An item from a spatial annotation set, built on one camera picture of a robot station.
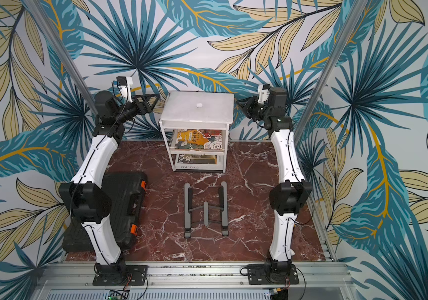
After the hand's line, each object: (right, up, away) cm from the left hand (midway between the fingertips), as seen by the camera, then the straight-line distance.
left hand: (155, 95), depth 75 cm
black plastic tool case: (-17, -41, +13) cm, 46 cm away
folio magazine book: (+15, -27, +30) cm, 43 cm away
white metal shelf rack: (+4, -12, +3) cm, 13 cm away
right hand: (+25, -3, +1) cm, 25 cm away
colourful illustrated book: (+15, -15, +18) cm, 28 cm away
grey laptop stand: (+20, -46, +10) cm, 51 cm away
